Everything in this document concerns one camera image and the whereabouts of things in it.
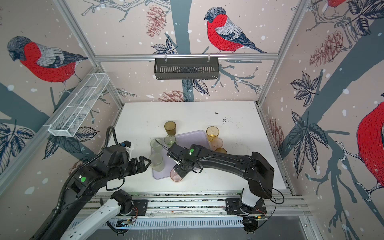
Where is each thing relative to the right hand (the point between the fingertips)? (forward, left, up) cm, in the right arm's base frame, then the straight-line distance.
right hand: (179, 171), depth 77 cm
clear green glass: (+22, +10, -5) cm, 25 cm away
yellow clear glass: (+29, -18, -5) cm, 34 cm away
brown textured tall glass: (+29, +10, 0) cm, 31 cm away
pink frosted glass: (+21, -21, -6) cm, 31 cm away
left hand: (-2, +14, +12) cm, 19 cm away
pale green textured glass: (+18, +19, -7) cm, 27 cm away
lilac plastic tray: (+27, -8, -10) cm, 30 cm away
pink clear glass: (0, +3, -6) cm, 7 cm away
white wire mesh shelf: (+18, +54, +24) cm, 62 cm away
